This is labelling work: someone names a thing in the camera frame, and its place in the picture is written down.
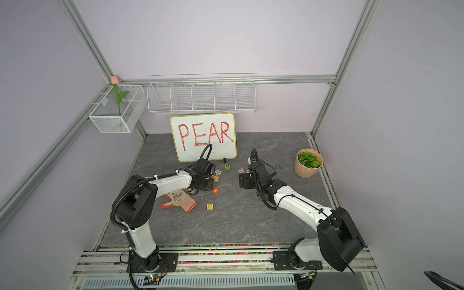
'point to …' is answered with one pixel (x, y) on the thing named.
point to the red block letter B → (215, 190)
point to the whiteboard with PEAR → (192, 133)
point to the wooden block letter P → (209, 206)
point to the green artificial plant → (309, 159)
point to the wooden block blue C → (241, 170)
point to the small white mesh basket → (106, 116)
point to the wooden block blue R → (218, 173)
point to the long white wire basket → (202, 93)
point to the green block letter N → (227, 167)
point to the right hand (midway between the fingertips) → (247, 174)
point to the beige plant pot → (303, 171)
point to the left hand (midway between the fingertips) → (208, 185)
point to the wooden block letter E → (215, 179)
